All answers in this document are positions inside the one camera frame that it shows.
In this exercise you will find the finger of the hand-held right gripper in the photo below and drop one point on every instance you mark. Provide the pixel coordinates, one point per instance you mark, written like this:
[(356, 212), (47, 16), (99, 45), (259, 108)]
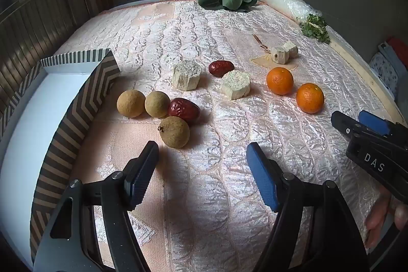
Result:
[(374, 123), (342, 122)]

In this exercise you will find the large sugarcane piece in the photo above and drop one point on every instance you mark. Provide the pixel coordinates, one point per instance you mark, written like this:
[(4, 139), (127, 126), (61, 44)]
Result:
[(187, 75), (236, 84)]

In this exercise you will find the small sugarcane piece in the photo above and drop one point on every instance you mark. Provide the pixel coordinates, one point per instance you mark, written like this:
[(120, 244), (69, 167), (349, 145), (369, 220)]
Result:
[(292, 49), (280, 55)]

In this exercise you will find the striped cardboard box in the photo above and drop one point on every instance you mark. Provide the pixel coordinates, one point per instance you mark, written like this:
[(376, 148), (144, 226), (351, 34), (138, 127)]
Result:
[(41, 119)]

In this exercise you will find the brown longan with stem nub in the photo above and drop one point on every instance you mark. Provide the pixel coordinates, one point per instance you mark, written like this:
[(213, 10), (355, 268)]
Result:
[(174, 132)]

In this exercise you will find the pile of clothes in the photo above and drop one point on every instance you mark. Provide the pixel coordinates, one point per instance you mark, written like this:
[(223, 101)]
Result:
[(389, 68)]

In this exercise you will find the curly green leafy vegetable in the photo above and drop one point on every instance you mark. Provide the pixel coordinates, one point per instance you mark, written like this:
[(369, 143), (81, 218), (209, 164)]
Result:
[(314, 28)]

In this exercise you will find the round brown longan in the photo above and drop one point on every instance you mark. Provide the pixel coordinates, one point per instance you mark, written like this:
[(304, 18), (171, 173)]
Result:
[(156, 103), (130, 103)]

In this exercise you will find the person's right hand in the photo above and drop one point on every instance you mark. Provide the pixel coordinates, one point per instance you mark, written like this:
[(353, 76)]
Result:
[(377, 211)]

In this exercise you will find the wooden bed frame edge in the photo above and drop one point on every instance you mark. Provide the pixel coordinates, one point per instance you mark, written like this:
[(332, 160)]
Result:
[(366, 77)]

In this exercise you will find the red jujube date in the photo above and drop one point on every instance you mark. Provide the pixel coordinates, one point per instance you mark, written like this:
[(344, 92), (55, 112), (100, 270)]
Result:
[(220, 68), (185, 110)]

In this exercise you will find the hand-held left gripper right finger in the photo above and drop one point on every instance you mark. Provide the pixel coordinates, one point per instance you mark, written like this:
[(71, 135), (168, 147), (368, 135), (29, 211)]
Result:
[(259, 173)]

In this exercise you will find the pink quilted bedspread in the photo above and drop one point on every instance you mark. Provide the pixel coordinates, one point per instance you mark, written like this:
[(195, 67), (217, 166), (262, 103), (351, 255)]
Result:
[(223, 138)]

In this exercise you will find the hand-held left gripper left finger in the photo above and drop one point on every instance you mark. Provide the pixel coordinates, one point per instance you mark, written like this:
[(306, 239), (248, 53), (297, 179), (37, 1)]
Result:
[(143, 170)]

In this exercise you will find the orange mandarin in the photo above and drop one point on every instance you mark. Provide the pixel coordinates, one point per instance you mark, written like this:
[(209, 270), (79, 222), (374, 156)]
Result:
[(280, 80), (310, 98)]

